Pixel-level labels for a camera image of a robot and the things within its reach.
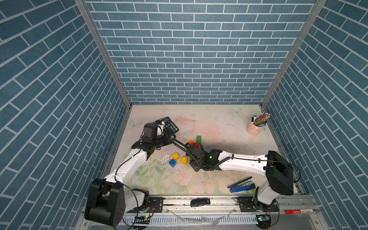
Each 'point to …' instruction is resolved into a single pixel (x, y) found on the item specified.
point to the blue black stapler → (244, 185)
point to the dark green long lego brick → (199, 139)
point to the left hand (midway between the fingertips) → (177, 137)
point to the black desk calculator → (169, 126)
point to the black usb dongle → (199, 201)
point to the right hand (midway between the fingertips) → (193, 161)
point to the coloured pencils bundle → (260, 120)
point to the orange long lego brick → (191, 142)
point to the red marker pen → (288, 212)
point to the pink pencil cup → (253, 131)
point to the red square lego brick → (196, 144)
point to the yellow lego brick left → (176, 156)
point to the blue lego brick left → (172, 163)
